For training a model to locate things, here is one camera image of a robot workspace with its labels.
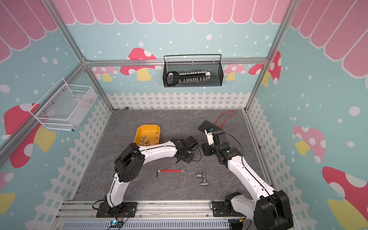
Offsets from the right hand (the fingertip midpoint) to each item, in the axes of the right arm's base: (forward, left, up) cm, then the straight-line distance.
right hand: (206, 144), depth 84 cm
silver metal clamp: (-14, +3, -12) cm, 19 cm away
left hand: (-3, +12, -13) cm, 18 cm away
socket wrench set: (+35, +20, +22) cm, 46 cm away
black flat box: (+25, -3, -12) cm, 28 cm away
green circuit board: (-37, +50, -15) cm, 64 cm away
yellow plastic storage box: (+16, +41, -12) cm, 46 cm away
